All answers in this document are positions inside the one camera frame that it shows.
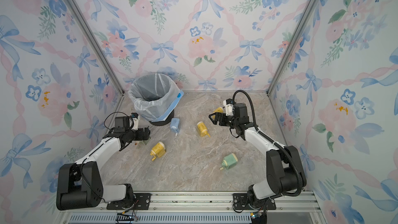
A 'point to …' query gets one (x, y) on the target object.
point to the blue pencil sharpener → (175, 125)
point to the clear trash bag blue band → (154, 95)
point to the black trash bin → (162, 122)
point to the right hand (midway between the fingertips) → (216, 116)
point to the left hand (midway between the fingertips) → (142, 130)
